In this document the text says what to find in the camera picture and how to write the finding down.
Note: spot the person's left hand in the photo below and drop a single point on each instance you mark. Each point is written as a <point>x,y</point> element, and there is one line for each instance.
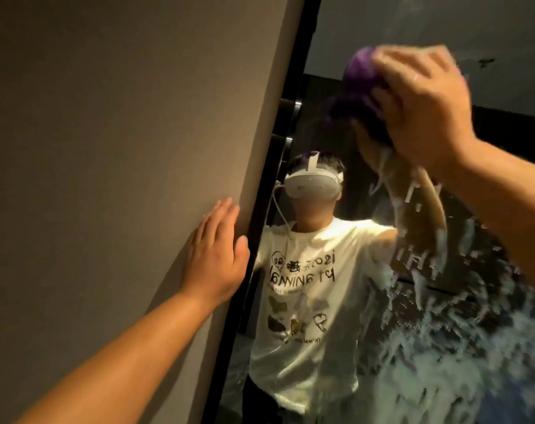
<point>214,260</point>

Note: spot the person's right forearm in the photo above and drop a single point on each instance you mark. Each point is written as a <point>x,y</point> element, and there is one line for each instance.
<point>506,203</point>

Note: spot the tall black-framed wall mirror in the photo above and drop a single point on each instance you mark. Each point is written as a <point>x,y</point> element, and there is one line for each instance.
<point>360,22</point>

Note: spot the purple cleaning cloth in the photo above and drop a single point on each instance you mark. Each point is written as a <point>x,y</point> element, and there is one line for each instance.
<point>360,75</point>

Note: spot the person's right hand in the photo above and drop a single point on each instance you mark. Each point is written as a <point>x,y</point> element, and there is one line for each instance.
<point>426,110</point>

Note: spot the white foam smear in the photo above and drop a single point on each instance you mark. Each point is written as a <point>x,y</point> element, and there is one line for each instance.
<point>448,370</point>

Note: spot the person's left forearm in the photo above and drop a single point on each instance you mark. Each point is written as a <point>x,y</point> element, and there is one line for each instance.
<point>126,362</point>

